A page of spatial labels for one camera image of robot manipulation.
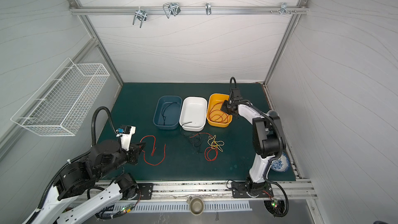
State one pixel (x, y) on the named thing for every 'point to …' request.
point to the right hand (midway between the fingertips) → (226, 104)
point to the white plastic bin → (194, 109)
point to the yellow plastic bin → (215, 116)
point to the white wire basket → (62, 103)
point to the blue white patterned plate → (283, 164)
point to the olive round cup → (196, 205)
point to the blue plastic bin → (168, 112)
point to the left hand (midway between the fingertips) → (148, 141)
